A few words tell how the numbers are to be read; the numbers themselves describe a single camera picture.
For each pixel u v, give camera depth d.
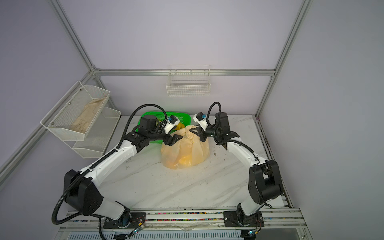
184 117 1.07
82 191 0.41
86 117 0.79
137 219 0.73
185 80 1.07
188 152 0.87
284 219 0.75
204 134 0.74
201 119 0.69
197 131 0.79
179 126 0.84
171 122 0.67
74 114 0.80
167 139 0.70
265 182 0.45
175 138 0.71
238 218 0.67
